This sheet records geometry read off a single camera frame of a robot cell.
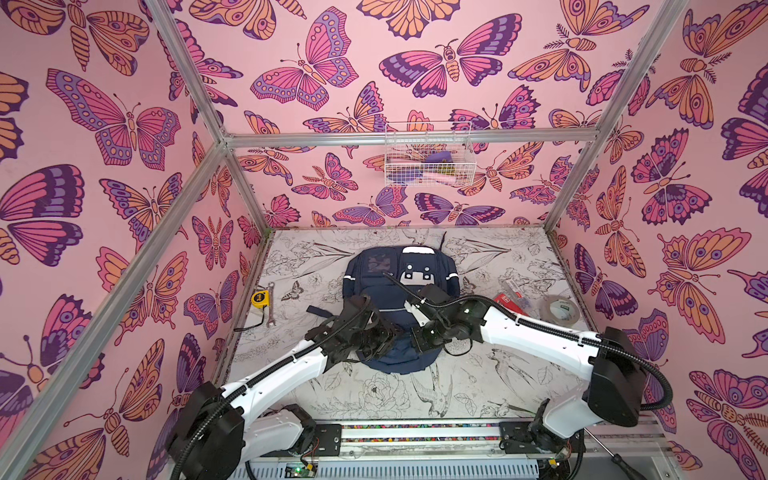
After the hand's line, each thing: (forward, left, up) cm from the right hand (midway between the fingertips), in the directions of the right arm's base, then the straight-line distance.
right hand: (409, 341), depth 78 cm
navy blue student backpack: (+25, +5, -5) cm, 26 cm away
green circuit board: (-27, +27, -14) cm, 41 cm away
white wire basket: (+54, -7, +22) cm, 58 cm away
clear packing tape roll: (+16, -49, -11) cm, 53 cm away
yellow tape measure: (+18, +48, -9) cm, 52 cm away
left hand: (+1, +1, +1) cm, 2 cm away
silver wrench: (+12, +44, -12) cm, 47 cm away
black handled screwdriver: (-26, -50, -11) cm, 58 cm away
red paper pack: (+20, -33, -12) cm, 40 cm away
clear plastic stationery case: (+24, -35, -11) cm, 44 cm away
